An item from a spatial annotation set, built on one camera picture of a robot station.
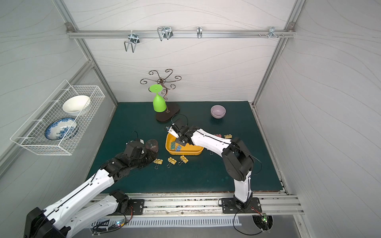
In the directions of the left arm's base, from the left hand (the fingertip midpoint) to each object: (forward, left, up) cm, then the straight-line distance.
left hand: (157, 155), depth 79 cm
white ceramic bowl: (+18, +42, +20) cm, 50 cm away
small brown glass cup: (+11, +6, -8) cm, 15 cm away
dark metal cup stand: (+46, -1, -12) cm, 48 cm away
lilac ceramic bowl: (+41, -37, -9) cm, 56 cm away
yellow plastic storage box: (+9, -16, -11) cm, 21 cm away
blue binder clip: (+10, -10, -11) cm, 18 cm away
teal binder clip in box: (+12, -6, -11) cm, 18 cm away
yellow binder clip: (+2, -6, -11) cm, 13 cm away
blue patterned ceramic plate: (+2, +39, +21) cm, 44 cm away
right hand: (+16, -13, -1) cm, 21 cm away
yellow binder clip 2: (+3, -13, -12) cm, 18 cm away
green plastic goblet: (+29, +2, +10) cm, 31 cm away
